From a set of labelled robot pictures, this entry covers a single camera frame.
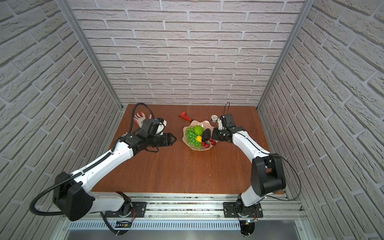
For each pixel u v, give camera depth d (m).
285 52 0.86
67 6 0.70
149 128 0.60
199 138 0.95
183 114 1.13
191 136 0.94
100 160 0.46
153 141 0.65
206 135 0.97
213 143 0.87
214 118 1.10
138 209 0.73
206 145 0.92
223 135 0.65
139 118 1.11
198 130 0.97
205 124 1.05
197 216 0.73
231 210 0.74
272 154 0.47
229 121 0.71
